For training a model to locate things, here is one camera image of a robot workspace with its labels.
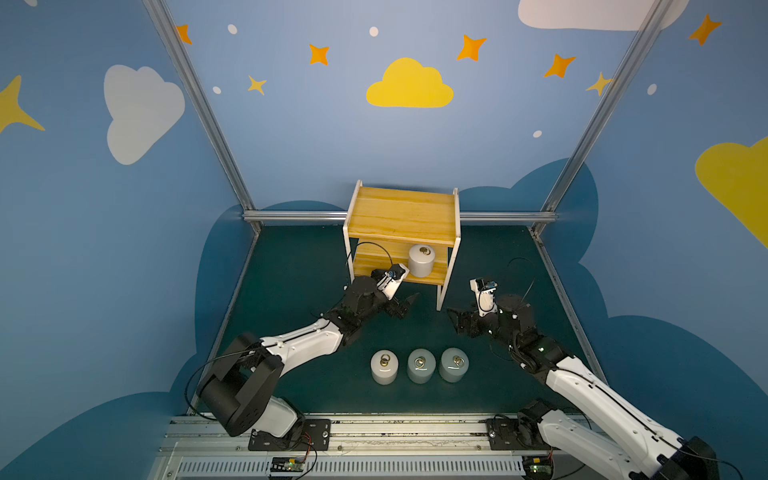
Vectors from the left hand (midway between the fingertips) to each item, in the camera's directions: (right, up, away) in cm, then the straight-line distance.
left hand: (404, 277), depth 83 cm
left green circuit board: (-29, -45, -11) cm, 55 cm away
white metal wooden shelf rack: (+3, +12, -8) cm, 15 cm away
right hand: (+16, -7, -3) cm, 18 cm away
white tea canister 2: (-6, -24, -5) cm, 25 cm away
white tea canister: (+5, +5, -1) cm, 7 cm away
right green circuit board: (+33, -47, -10) cm, 58 cm away
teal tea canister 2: (+13, -23, -5) cm, 26 cm away
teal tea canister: (+4, -23, -5) cm, 24 cm away
